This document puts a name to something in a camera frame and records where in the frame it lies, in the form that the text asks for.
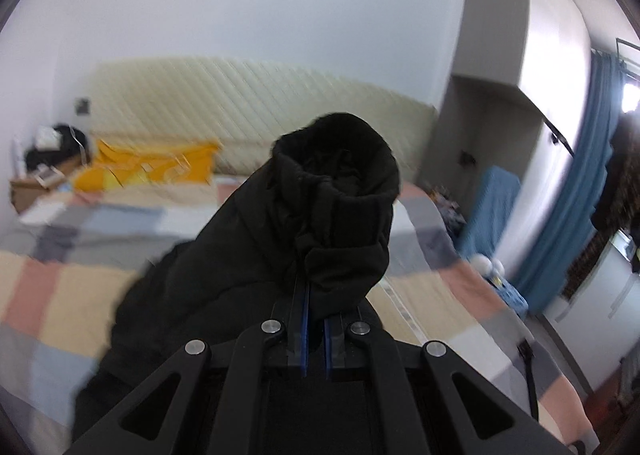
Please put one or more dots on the black puffer jacket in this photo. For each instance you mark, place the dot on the black puffer jacket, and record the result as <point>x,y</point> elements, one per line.
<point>325,215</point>

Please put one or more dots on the white built-in wardrobe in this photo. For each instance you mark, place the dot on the white built-in wardrobe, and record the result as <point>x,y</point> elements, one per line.
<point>525,35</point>

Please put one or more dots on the brown patterned hanging garment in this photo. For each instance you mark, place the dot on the brown patterned hanging garment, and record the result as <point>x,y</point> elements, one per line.
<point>620,175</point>

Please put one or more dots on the yellow pillow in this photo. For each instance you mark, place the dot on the yellow pillow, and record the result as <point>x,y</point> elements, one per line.
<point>130,170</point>

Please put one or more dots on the patchwork checked quilt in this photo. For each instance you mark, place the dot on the patchwork checked quilt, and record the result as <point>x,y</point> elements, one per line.
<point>50,285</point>

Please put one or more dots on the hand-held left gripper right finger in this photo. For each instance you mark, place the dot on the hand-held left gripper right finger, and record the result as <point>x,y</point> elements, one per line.
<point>329,350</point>

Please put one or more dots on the cream quilted headboard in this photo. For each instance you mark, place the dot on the cream quilted headboard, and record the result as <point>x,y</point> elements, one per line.
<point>200,95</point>

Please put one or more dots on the black wall rail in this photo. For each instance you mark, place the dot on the black wall rail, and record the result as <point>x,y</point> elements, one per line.
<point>562,135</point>

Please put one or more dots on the black bag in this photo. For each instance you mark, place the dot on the black bag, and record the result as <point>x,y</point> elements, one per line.
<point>60,147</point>

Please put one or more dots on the grey wall socket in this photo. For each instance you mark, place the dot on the grey wall socket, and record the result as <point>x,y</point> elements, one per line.
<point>83,106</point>

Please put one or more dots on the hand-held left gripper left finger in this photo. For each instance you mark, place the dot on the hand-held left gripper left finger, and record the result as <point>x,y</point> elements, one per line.
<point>303,335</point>

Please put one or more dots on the white cabinet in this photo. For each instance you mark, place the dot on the white cabinet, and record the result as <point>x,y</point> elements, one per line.
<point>600,295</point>

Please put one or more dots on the white plush toy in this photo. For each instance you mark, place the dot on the white plush toy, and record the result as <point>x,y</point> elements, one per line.
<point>482,264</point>

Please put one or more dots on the blue curtain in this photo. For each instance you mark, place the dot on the blue curtain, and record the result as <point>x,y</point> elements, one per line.
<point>575,185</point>

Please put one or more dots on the blue towel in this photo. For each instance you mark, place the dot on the blue towel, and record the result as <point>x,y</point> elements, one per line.
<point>490,210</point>

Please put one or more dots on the cardboard box nightstand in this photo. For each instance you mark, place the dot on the cardboard box nightstand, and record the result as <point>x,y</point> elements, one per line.
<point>22,195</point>

